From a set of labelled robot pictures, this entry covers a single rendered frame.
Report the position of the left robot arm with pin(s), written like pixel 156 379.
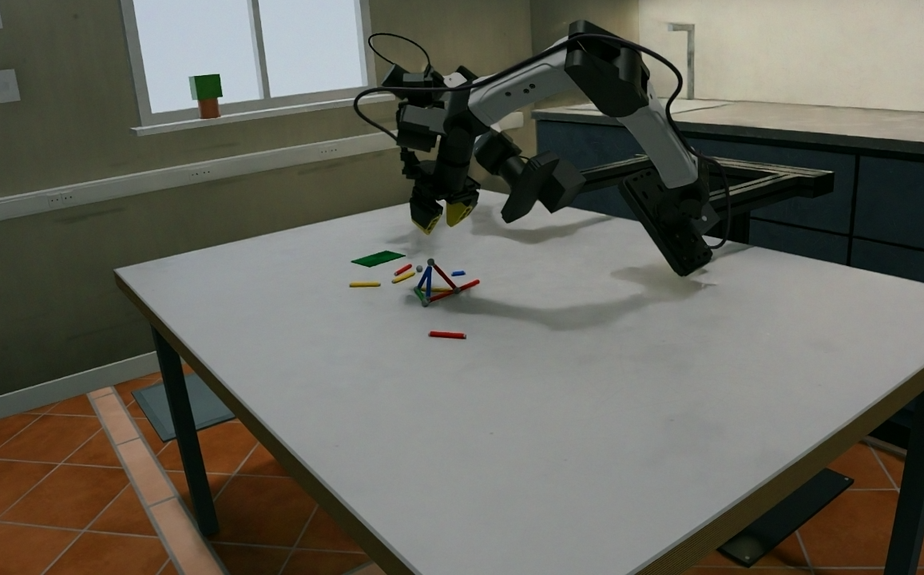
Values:
pixel 618 86

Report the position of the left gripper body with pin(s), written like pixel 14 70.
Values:
pixel 451 183

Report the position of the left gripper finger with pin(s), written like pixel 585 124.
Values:
pixel 455 213
pixel 431 225

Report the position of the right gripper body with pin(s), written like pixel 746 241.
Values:
pixel 430 104

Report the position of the green rectangular block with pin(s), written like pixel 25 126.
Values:
pixel 378 258

